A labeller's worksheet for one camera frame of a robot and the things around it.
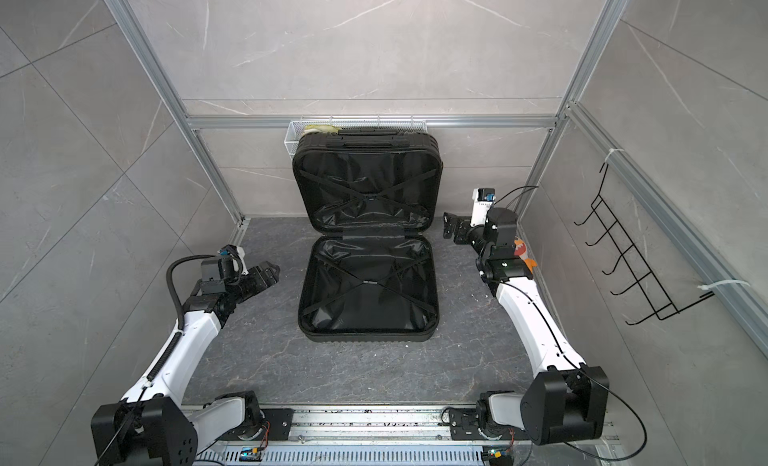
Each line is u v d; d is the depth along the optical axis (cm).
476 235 67
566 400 39
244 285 70
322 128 89
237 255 71
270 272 75
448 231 71
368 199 90
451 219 69
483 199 65
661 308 58
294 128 90
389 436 73
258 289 75
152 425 38
